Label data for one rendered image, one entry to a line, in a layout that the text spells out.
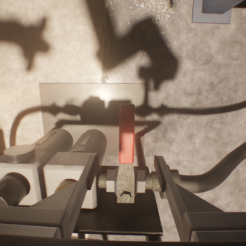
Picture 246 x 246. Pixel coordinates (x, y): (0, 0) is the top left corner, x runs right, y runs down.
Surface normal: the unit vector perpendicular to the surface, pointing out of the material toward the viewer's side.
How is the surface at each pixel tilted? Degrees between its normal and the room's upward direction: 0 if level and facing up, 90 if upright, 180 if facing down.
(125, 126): 0
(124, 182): 0
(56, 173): 0
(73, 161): 90
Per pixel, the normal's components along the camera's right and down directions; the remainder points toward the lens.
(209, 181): 0.19, -0.51
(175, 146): -0.03, 0.25
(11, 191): 0.80, -0.58
